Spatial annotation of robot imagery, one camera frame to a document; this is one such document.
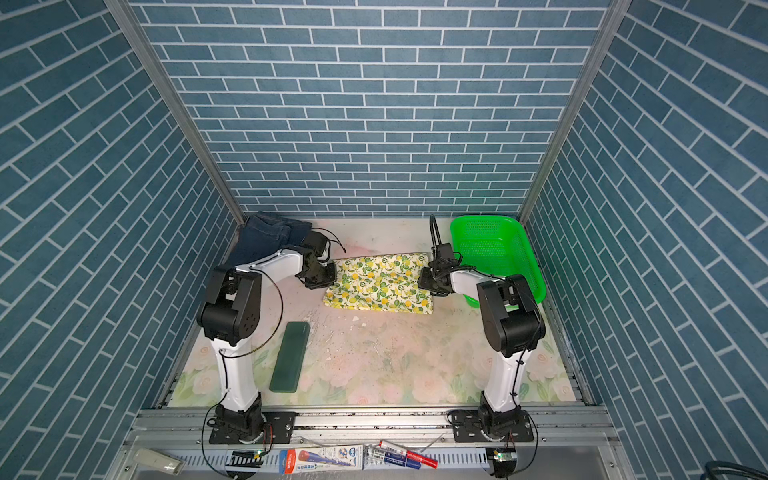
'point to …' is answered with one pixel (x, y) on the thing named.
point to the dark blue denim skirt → (263, 234)
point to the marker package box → (321, 459)
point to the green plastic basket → (500, 246)
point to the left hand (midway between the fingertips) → (335, 280)
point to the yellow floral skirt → (380, 283)
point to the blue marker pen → (378, 456)
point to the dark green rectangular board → (286, 372)
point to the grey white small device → (158, 461)
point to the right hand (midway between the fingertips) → (421, 278)
